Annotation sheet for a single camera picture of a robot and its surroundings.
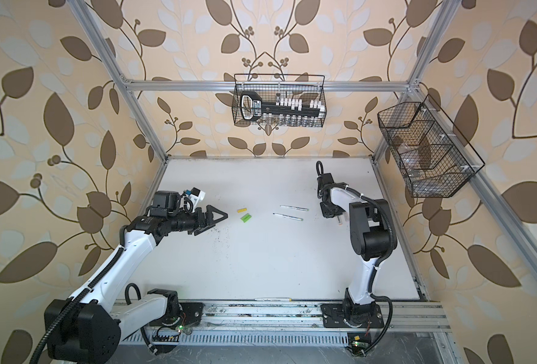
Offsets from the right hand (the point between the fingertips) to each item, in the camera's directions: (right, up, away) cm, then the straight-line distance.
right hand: (338, 213), depth 97 cm
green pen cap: (-40, 0, +2) cm, 40 cm away
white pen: (-17, -2, +1) cm, 18 cm away
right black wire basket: (+25, +22, -25) cm, 41 cm away
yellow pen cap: (-44, +1, +3) cm, 44 cm away
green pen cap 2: (-41, -2, +1) cm, 41 cm away
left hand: (-46, +1, -21) cm, 50 cm away
